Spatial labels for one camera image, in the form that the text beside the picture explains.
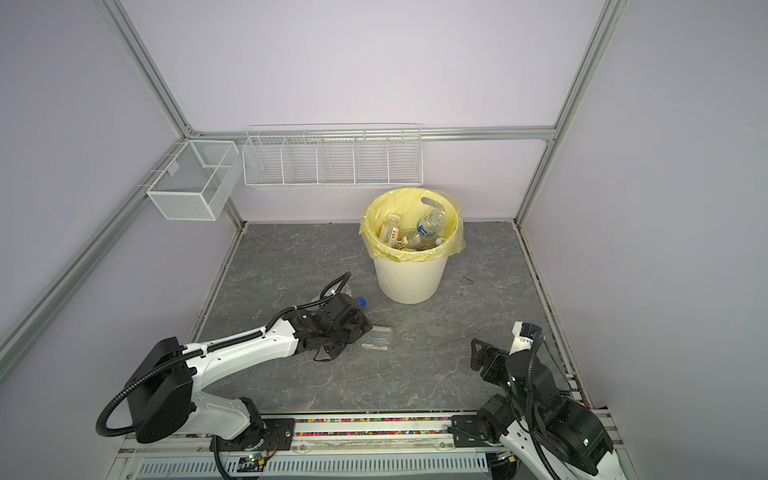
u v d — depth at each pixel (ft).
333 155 3.34
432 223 2.76
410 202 3.07
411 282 2.84
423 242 3.07
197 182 3.15
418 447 2.40
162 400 1.33
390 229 3.02
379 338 2.78
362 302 3.26
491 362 1.93
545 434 1.49
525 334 1.95
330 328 2.07
